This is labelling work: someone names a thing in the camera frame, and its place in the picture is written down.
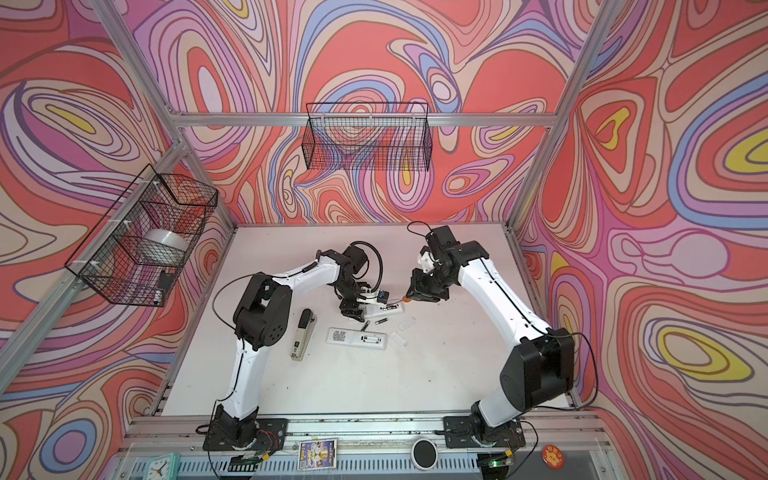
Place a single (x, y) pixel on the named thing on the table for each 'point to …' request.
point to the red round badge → (553, 457)
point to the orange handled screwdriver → (406, 300)
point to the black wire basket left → (137, 253)
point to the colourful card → (317, 455)
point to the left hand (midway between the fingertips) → (367, 305)
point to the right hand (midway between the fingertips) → (415, 302)
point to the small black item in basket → (165, 280)
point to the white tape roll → (165, 243)
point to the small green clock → (165, 467)
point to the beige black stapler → (306, 326)
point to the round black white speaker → (424, 454)
